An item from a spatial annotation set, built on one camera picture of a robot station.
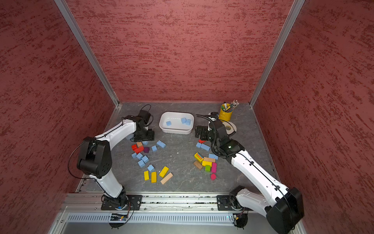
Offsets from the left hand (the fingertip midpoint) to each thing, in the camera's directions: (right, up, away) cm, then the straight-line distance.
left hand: (146, 141), depth 90 cm
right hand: (+34, +8, -12) cm, 37 cm away
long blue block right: (+38, -4, +4) cm, 38 cm away
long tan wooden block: (+14, -19, -9) cm, 26 cm away
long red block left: (-6, -6, +2) cm, 8 cm away
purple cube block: (-1, -6, +4) cm, 7 cm away
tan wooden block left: (-6, -2, +4) cm, 8 cm away
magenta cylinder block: (+41, -19, -8) cm, 46 cm away
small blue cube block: (+11, +11, +17) cm, 23 cm away
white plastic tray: (+17, +11, +16) cm, 26 cm away
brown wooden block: (+33, -14, -3) cm, 36 cm away
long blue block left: (+8, -2, +5) cm, 10 cm away
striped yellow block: (+33, -9, -3) cm, 35 cm away
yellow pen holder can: (+54, +19, +13) cm, 59 cm away
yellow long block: (+12, -17, -6) cm, 22 cm away
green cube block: (+38, -15, -6) cm, 42 cm away
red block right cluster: (+36, -1, +7) cm, 37 cm away
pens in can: (+56, +22, +10) cm, 60 cm away
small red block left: (-11, -4, +6) cm, 13 cm away
